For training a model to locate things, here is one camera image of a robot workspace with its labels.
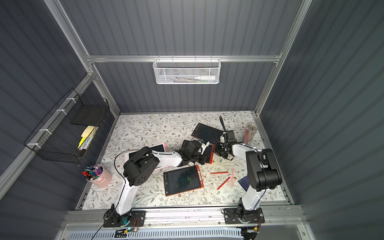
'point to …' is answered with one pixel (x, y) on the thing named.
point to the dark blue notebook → (244, 183)
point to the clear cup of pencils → (250, 130)
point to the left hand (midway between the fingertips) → (212, 160)
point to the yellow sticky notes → (87, 131)
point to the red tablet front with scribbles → (181, 180)
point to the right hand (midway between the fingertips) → (215, 150)
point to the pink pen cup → (97, 175)
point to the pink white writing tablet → (162, 147)
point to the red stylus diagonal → (223, 183)
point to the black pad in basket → (89, 115)
